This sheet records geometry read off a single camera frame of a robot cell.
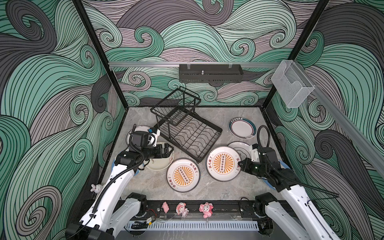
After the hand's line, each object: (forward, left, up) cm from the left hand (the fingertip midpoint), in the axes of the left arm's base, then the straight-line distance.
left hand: (166, 147), depth 76 cm
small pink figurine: (-24, -1, -16) cm, 29 cm away
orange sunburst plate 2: (-5, -30, -9) cm, 32 cm away
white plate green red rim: (+29, -52, -20) cm, 62 cm away
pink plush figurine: (-25, -21, -14) cm, 35 cm away
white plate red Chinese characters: (-3, +4, +16) cm, 17 cm away
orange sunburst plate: (-8, -9, -18) cm, 21 cm away
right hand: (-6, -38, -5) cm, 39 cm away
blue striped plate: (-6, +18, -18) cm, 26 cm away
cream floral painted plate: (-2, +6, -17) cm, 18 cm away
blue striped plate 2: (-1, -69, -17) cm, 71 cm away
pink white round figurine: (-25, -8, -15) cm, 31 cm away
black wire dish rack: (+13, -5, +6) cm, 15 cm away
